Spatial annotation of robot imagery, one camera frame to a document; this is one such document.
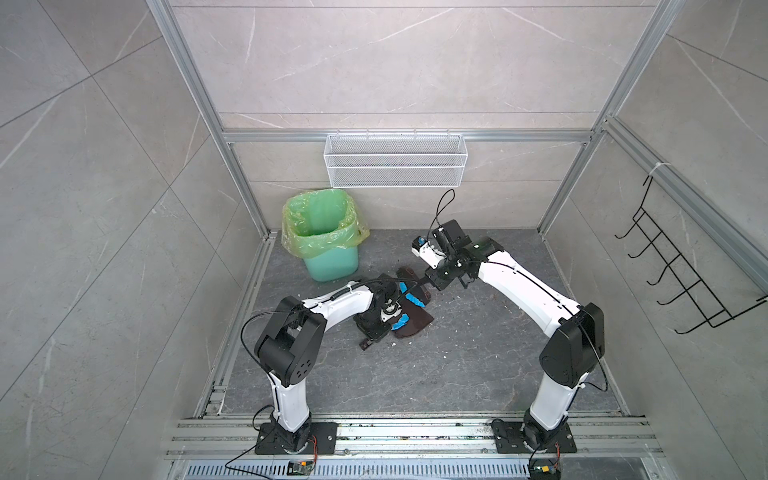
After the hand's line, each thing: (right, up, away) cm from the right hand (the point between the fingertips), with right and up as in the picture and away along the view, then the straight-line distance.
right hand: (432, 272), depth 86 cm
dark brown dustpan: (-3, -16, +11) cm, 20 cm away
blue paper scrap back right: (-8, -16, +6) cm, 19 cm away
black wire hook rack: (+55, 0, -20) cm, 59 cm away
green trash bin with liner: (-36, +15, +21) cm, 44 cm away
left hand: (-17, -18, +4) cm, 25 cm away
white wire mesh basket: (-11, +38, +15) cm, 42 cm away
